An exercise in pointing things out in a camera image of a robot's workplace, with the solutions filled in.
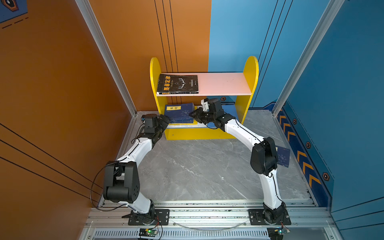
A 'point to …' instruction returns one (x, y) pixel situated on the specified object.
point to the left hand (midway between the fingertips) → (167, 119)
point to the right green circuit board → (277, 233)
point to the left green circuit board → (147, 232)
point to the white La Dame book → (195, 124)
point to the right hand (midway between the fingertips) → (188, 114)
